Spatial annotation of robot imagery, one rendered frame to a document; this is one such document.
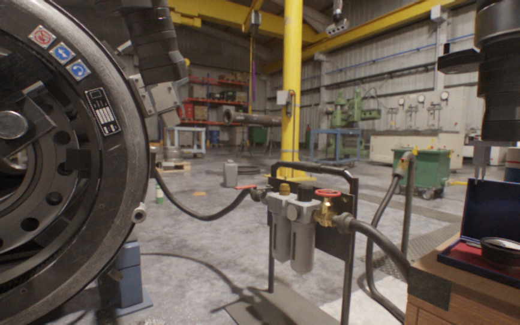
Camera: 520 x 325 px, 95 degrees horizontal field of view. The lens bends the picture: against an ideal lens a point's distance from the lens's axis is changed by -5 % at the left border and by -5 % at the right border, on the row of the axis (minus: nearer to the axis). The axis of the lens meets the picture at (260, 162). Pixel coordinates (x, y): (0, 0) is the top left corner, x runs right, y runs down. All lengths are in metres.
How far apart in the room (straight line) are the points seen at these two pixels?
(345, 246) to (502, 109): 0.51
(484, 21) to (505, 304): 0.37
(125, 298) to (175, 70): 0.90
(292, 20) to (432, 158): 2.72
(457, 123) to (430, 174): 3.29
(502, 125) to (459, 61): 0.11
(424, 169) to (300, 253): 2.58
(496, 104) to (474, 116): 10.54
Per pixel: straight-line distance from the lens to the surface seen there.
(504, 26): 0.48
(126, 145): 0.65
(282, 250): 0.90
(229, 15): 13.26
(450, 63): 0.50
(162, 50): 0.47
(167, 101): 0.71
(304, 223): 0.78
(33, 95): 0.63
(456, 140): 6.32
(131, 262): 1.10
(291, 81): 4.05
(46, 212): 0.80
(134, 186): 0.67
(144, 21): 0.47
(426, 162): 3.25
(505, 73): 0.47
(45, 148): 0.77
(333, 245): 0.83
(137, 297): 1.17
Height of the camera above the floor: 0.66
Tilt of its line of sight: 6 degrees down
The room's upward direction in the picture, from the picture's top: 1 degrees clockwise
